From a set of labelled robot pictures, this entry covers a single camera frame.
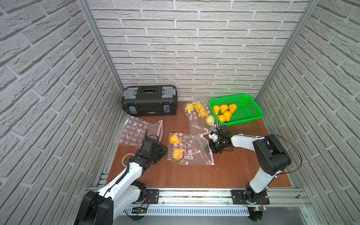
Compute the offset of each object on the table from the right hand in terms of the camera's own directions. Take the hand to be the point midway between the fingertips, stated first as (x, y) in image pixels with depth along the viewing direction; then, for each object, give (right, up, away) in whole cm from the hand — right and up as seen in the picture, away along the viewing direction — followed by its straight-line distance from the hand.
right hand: (206, 150), depth 91 cm
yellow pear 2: (-19, 0, -8) cm, 21 cm away
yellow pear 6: (+13, +21, +10) cm, 27 cm away
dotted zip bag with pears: (-51, +11, +5) cm, 52 cm away
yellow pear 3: (+10, +29, +16) cm, 34 cm away
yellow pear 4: (+17, +29, +18) cm, 38 cm away
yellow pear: (-21, +8, -1) cm, 23 cm away
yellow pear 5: (+24, +29, +19) cm, 42 cm away
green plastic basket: (+38, +27, +22) cm, 51 cm away
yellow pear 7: (+18, +23, +12) cm, 32 cm away
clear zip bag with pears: (-2, +19, +15) cm, 24 cm away
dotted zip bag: (-8, +3, -10) cm, 13 cm away
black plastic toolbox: (-40, +34, +7) cm, 53 cm away
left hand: (-25, +4, -6) cm, 26 cm away
